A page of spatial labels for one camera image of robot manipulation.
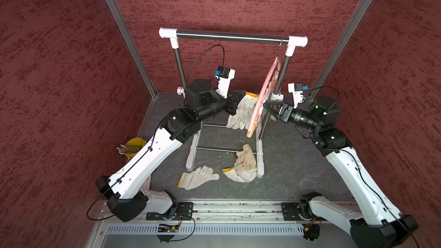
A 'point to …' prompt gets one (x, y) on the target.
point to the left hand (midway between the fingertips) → (243, 96)
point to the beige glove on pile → (246, 159)
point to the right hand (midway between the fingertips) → (263, 109)
